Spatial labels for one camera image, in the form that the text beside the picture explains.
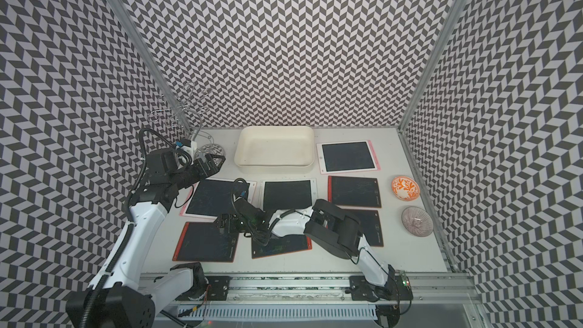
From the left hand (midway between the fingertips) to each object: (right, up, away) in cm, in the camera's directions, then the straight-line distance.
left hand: (217, 164), depth 77 cm
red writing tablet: (-7, -29, +4) cm, 30 cm away
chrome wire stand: (-15, +21, +7) cm, 27 cm away
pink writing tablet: (+51, +1, +31) cm, 60 cm away
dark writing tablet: (+51, -13, +18) cm, 56 cm away
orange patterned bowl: (+73, -12, +17) cm, 76 cm away
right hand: (+1, -24, +5) cm, 25 cm away
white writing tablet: (+23, -14, +18) cm, 33 cm away
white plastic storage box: (+16, +6, +34) cm, 38 cm away
